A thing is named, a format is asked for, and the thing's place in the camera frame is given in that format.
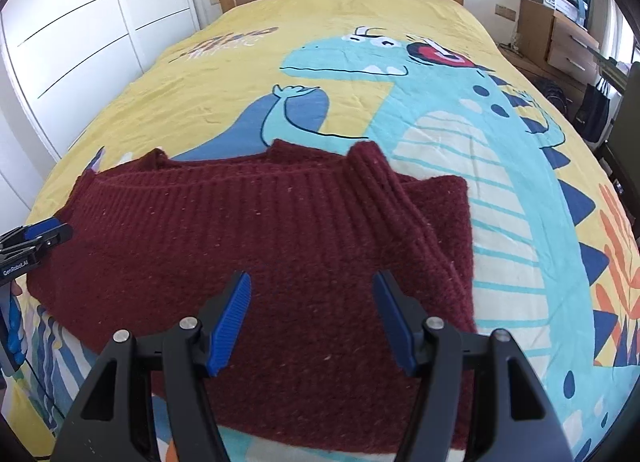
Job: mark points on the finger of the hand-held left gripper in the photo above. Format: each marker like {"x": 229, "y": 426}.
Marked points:
{"x": 50, "y": 237}
{"x": 42, "y": 228}

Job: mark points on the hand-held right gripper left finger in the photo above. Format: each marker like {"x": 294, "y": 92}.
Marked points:
{"x": 230, "y": 322}

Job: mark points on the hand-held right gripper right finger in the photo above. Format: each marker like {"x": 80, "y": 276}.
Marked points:
{"x": 395, "y": 322}

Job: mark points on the maroon knit sweater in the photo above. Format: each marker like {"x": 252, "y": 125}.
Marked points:
{"x": 280, "y": 252}

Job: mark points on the person's left hand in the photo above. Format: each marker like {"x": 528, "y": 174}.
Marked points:
{"x": 16, "y": 290}

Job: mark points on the bed with yellow dinosaur duvet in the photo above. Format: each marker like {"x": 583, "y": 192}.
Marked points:
{"x": 525, "y": 202}

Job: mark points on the white wardrobe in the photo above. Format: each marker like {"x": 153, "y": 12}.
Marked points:
{"x": 90, "y": 26}

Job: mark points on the black bag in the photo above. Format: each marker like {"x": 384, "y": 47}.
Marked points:
{"x": 594, "y": 109}

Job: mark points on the wooden drawer unit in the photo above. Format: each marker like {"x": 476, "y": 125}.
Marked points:
{"x": 560, "y": 41}

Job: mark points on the wall outlet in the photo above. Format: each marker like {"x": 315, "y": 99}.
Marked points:
{"x": 504, "y": 11}

